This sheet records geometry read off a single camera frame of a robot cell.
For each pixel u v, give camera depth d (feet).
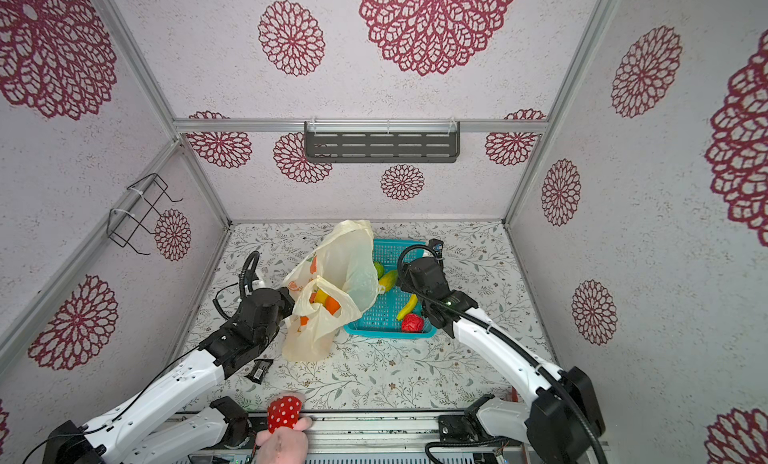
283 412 2.34
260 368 2.66
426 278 1.93
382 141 3.11
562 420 1.29
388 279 3.20
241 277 2.22
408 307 3.09
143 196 2.58
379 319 3.10
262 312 1.89
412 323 2.85
